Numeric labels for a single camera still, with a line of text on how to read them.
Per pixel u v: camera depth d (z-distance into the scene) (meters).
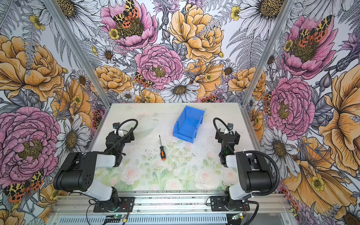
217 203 0.74
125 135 0.83
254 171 0.46
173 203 0.76
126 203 0.74
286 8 0.72
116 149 0.73
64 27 0.78
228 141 0.73
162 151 0.92
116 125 0.79
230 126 0.79
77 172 0.47
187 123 1.09
